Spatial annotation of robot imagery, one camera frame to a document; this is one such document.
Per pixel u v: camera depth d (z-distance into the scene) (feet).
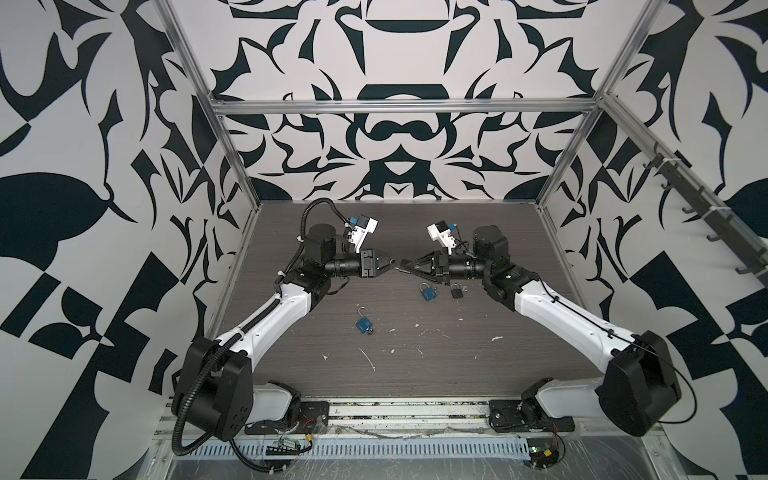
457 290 3.16
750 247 1.73
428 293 3.14
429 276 2.20
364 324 2.93
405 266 2.30
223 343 1.42
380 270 2.25
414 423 2.44
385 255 2.29
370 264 2.21
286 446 2.30
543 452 2.33
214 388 1.34
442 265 2.11
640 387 1.35
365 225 2.28
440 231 2.33
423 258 2.25
